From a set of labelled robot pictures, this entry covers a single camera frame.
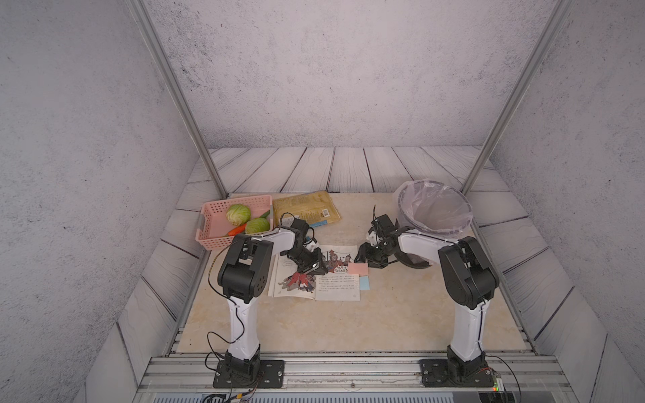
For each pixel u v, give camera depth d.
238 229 1.05
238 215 1.04
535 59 0.79
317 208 1.14
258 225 0.99
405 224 0.77
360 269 0.93
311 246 0.94
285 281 0.89
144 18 0.71
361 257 0.88
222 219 1.10
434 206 0.94
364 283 0.91
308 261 0.88
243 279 0.54
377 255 0.85
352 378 0.73
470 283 0.52
